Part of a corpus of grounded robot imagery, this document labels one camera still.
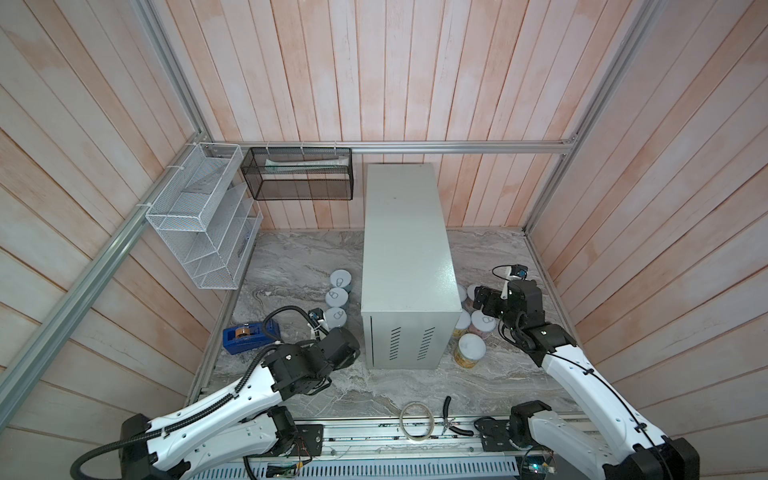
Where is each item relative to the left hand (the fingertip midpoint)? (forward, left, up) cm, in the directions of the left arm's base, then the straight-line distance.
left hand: (338, 354), depth 75 cm
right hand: (+17, -42, +4) cm, 45 cm away
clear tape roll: (-13, -16, -12) cm, 24 cm away
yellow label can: (+12, -36, -7) cm, 38 cm away
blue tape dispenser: (+8, +27, -7) cm, 29 cm away
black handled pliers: (-14, -29, -12) cm, 34 cm away
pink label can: (+12, -41, -7) cm, 44 cm away
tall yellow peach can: (+3, -36, -5) cm, 37 cm away
